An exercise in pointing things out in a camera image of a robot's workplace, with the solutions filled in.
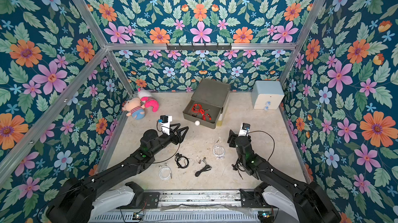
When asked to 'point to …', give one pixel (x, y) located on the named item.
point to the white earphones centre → (219, 151)
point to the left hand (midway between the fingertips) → (184, 126)
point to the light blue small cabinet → (267, 95)
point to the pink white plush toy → (146, 99)
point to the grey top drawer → (215, 112)
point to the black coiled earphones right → (238, 165)
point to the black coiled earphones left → (182, 162)
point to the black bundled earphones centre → (207, 167)
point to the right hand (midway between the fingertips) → (235, 131)
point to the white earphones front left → (165, 172)
